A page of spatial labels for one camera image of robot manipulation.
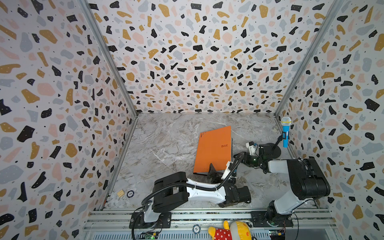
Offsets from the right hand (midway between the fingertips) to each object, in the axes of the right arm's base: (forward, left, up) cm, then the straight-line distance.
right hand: (236, 155), depth 93 cm
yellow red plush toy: (-39, +5, +4) cm, 40 cm away
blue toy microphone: (+8, -24, +22) cm, 34 cm away
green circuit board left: (-42, +45, -4) cm, 62 cm away
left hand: (-12, +11, +9) cm, 19 cm away
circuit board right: (-40, -14, -5) cm, 43 cm away
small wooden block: (-23, +65, -2) cm, 69 cm away
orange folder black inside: (+4, +13, +4) cm, 14 cm away
